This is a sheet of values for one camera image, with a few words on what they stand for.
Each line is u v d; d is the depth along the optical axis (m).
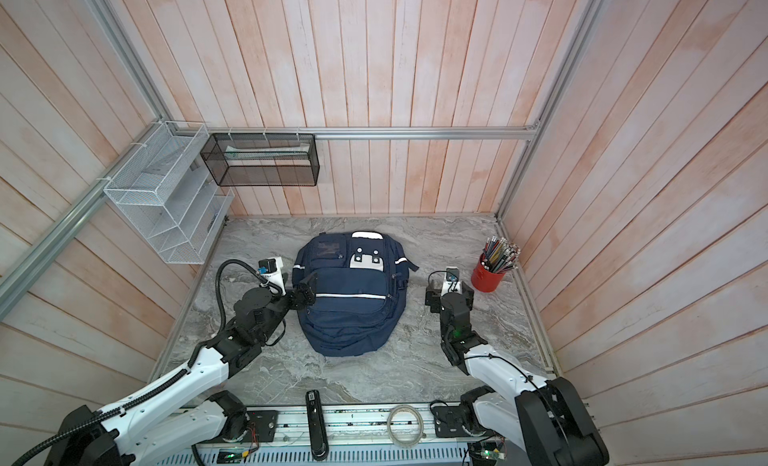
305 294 0.70
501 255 0.88
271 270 0.65
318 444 0.69
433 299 0.78
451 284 0.72
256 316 0.57
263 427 0.74
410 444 0.70
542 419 0.41
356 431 0.74
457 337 0.66
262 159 1.03
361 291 0.86
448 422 0.73
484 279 0.93
